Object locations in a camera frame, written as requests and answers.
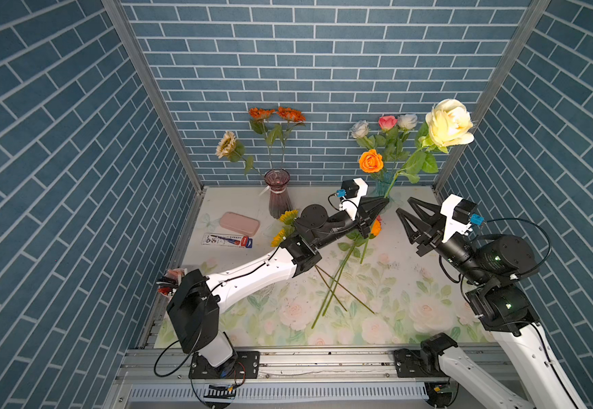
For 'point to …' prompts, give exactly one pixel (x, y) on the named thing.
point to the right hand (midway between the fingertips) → (410, 207)
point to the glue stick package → (227, 239)
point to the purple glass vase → (278, 179)
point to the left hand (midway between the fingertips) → (394, 204)
